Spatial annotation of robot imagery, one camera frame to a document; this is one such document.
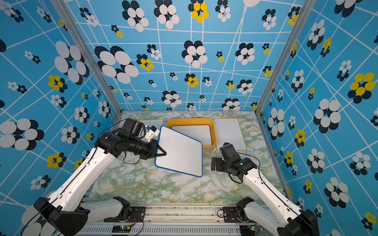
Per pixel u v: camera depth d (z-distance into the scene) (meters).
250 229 0.70
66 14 0.71
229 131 1.09
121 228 0.72
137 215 0.73
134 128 0.55
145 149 0.59
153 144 0.60
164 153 0.66
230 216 0.72
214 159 0.72
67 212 0.39
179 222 0.72
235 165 0.60
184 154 0.87
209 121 1.10
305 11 0.69
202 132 1.06
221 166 0.71
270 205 0.44
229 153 0.60
